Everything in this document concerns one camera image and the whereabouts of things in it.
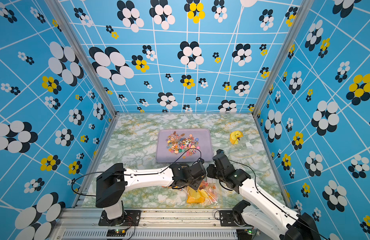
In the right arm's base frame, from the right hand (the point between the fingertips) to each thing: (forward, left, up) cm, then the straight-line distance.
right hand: (209, 168), depth 82 cm
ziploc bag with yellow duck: (+24, -19, -3) cm, 31 cm away
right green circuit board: (-28, -16, -9) cm, 34 cm away
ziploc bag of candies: (-11, +1, -7) cm, 13 cm away
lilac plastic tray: (+12, +29, -8) cm, 32 cm away
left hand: (-6, +5, -3) cm, 8 cm away
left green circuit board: (-29, +47, -10) cm, 56 cm away
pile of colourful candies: (+20, +21, -5) cm, 29 cm away
